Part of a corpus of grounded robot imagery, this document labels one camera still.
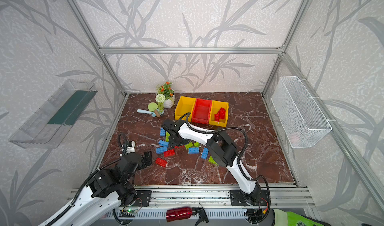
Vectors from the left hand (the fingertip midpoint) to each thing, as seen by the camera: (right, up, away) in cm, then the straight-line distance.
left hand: (148, 151), depth 77 cm
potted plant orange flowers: (+3, +31, +23) cm, 39 cm away
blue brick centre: (+23, -3, +11) cm, 26 cm away
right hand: (+12, +3, +15) cm, 20 cm away
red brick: (+42, +19, +25) cm, 52 cm away
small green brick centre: (+25, 0, +13) cm, 28 cm away
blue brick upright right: (+30, -4, +11) cm, 32 cm away
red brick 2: (+8, -4, +10) cm, 14 cm away
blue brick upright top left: (+2, +7, +19) cm, 20 cm away
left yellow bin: (+15, +25, +34) cm, 45 cm away
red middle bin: (+28, +20, +31) cm, 46 cm away
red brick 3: (+5, -8, +7) cm, 12 cm away
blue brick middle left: (+4, +1, +14) cm, 14 cm away
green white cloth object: (+65, -28, -10) cm, 72 cm away
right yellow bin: (+39, +25, +34) cm, 57 cm away
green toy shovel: (-8, +21, +32) cm, 39 cm away
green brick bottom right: (+34, -8, +7) cm, 35 cm away
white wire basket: (+70, +19, -14) cm, 74 cm away
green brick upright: (+6, +4, +17) cm, 18 cm away
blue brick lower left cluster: (+3, -3, +11) cm, 12 cm away
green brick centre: (+21, 0, +13) cm, 24 cm away
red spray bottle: (+20, -25, -11) cm, 34 cm away
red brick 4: (+38, +16, +27) cm, 50 cm away
